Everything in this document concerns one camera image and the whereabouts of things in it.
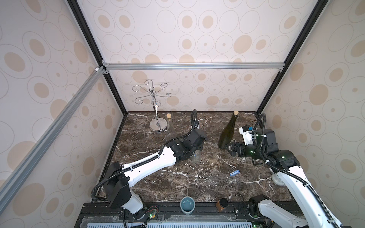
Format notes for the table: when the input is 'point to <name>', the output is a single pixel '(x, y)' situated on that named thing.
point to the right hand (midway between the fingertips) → (236, 146)
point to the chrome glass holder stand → (157, 124)
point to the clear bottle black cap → (196, 157)
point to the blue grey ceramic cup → (187, 205)
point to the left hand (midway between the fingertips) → (203, 137)
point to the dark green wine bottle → (226, 134)
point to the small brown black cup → (222, 204)
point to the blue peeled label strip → (235, 173)
